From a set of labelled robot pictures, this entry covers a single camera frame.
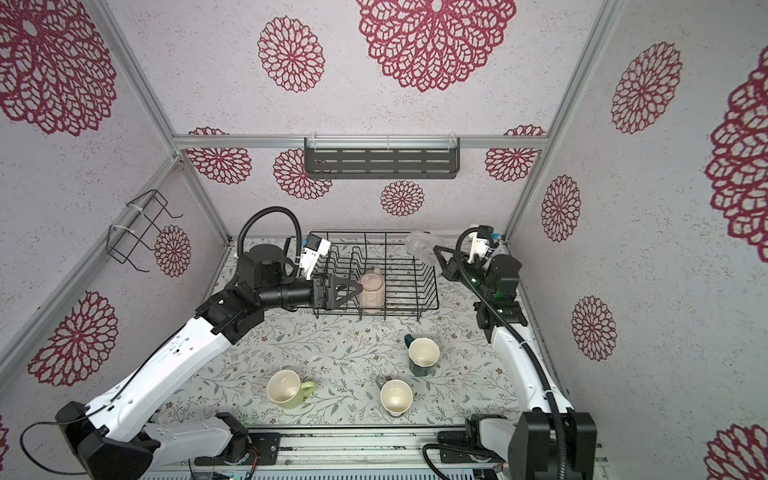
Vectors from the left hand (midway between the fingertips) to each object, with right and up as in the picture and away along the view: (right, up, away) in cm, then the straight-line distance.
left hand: (351, 290), depth 65 cm
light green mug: (-20, -29, +18) cm, 40 cm away
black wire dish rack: (+17, -1, +41) cm, 45 cm away
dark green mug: (+19, -20, +21) cm, 35 cm away
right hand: (+20, +10, +8) cm, 24 cm away
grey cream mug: (+11, -30, +17) cm, 36 cm away
